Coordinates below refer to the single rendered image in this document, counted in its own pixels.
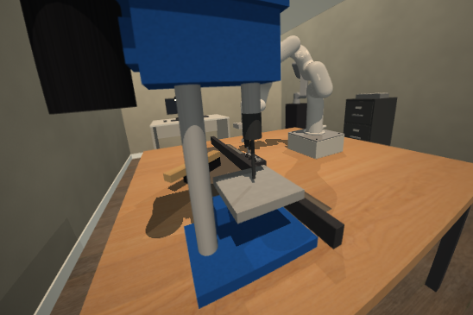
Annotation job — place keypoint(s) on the blue drill press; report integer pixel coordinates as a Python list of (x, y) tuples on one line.
[(184, 45)]

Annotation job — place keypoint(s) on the tan wooden bar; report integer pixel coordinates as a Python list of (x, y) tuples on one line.
[(179, 172)]

